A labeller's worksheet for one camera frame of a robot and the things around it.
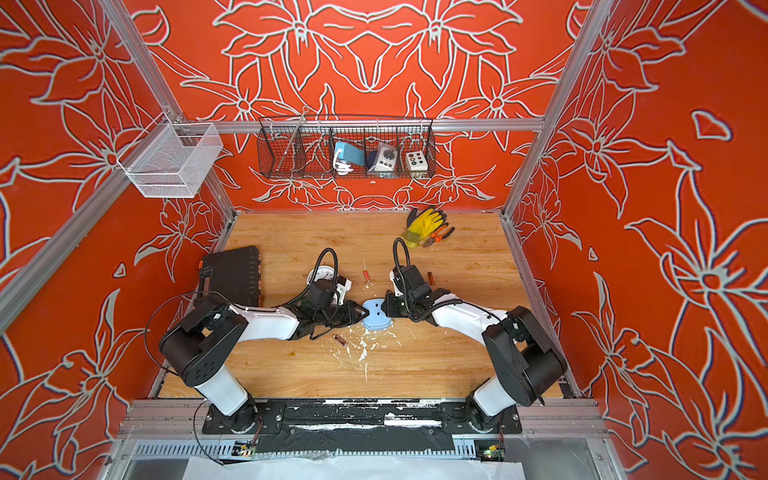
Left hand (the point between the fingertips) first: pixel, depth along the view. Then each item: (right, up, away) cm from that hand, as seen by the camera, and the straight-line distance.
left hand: (368, 313), depth 88 cm
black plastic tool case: (-46, +10, +7) cm, 47 cm away
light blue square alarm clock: (+3, -2, -1) cm, 3 cm away
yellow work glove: (+20, +28, +25) cm, 42 cm away
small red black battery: (-8, -7, -3) cm, 11 cm away
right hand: (+3, +2, -1) cm, 4 cm away
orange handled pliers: (+25, +23, +22) cm, 40 cm away
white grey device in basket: (+5, +48, +3) cm, 48 cm away
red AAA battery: (-1, +10, +12) cm, 16 cm away
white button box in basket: (+15, +48, +6) cm, 51 cm away
